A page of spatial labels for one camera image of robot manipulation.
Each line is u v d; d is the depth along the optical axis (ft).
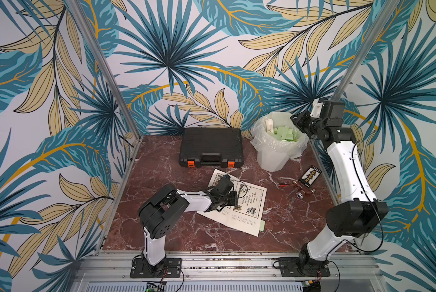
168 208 1.60
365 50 2.63
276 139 2.64
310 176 3.30
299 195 3.03
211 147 3.49
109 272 2.45
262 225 2.78
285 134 3.07
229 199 2.64
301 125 2.26
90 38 2.46
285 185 3.23
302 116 2.22
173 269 2.38
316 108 2.26
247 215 2.88
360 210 1.41
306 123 2.25
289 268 2.40
